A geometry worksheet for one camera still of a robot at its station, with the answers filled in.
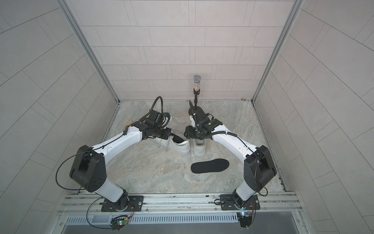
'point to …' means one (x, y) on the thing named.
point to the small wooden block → (128, 124)
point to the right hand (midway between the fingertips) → (187, 134)
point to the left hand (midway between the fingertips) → (173, 132)
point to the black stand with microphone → (196, 80)
